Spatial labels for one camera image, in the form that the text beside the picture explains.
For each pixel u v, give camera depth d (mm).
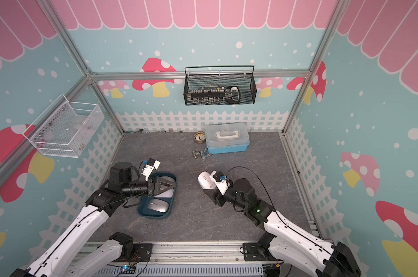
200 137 1163
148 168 669
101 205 507
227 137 1024
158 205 872
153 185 613
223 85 940
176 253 758
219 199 638
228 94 905
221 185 632
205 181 712
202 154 1059
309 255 440
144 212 851
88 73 893
